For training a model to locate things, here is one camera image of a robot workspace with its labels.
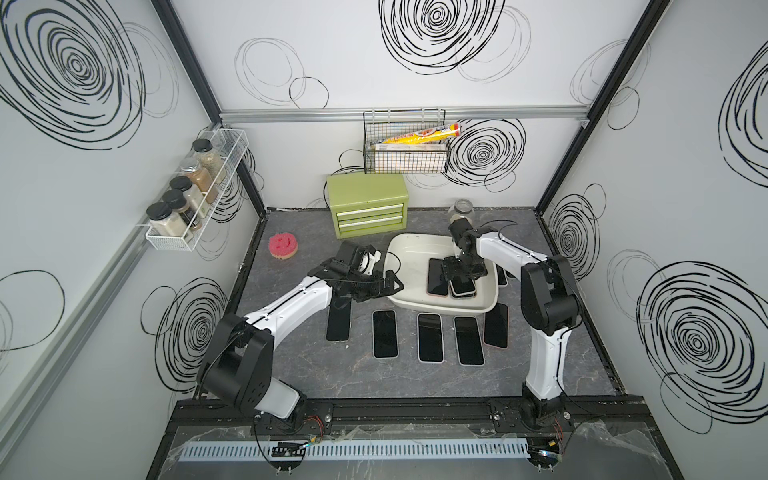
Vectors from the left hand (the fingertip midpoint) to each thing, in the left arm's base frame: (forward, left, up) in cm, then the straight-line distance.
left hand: (391, 289), depth 83 cm
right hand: (+12, -24, -9) cm, 28 cm away
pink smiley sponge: (+22, +39, -10) cm, 45 cm away
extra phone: (-6, -32, -10) cm, 34 cm away
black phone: (-9, -12, -12) cm, 19 cm away
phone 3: (-9, -23, -13) cm, 28 cm away
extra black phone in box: (+6, -22, -7) cm, 24 cm away
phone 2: (-10, +1, -12) cm, 16 cm away
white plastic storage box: (+20, -6, -11) cm, 24 cm away
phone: (-4, +16, -12) cm, 20 cm away
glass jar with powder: (+37, -25, -3) cm, 45 cm away
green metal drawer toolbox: (+30, +9, +4) cm, 32 cm away
